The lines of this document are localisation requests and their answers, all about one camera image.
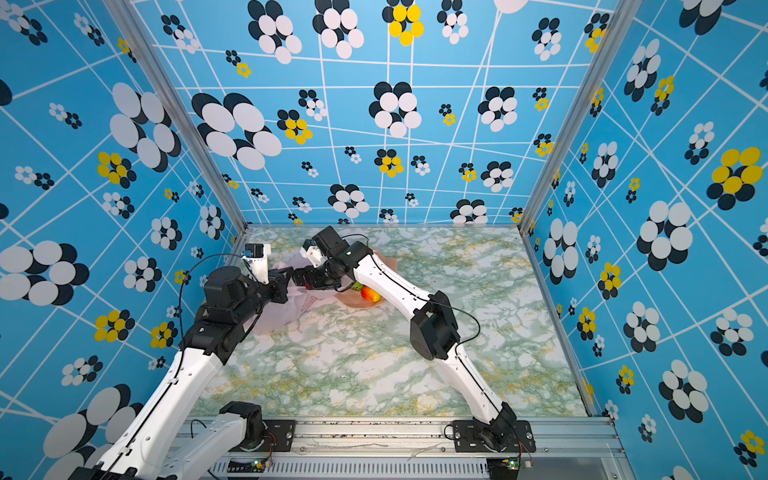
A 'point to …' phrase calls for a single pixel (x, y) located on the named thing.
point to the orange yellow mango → (369, 294)
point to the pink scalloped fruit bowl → (354, 297)
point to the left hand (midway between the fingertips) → (292, 268)
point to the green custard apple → (358, 286)
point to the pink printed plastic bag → (301, 304)
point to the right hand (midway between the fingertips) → (306, 287)
